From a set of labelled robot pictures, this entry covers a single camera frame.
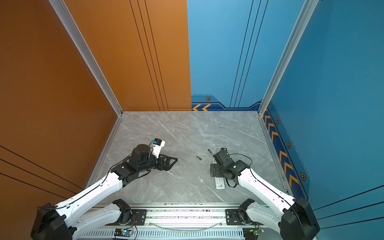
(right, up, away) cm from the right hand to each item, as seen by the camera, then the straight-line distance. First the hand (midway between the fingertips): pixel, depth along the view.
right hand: (217, 170), depth 83 cm
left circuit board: (-46, -26, -12) cm, 54 cm away
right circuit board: (+14, -26, -13) cm, 32 cm away
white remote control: (+1, -7, 0) cm, 7 cm away
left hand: (-25, +8, -5) cm, 26 cm away
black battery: (-11, +5, +11) cm, 16 cm away
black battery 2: (-3, +8, +14) cm, 16 cm away
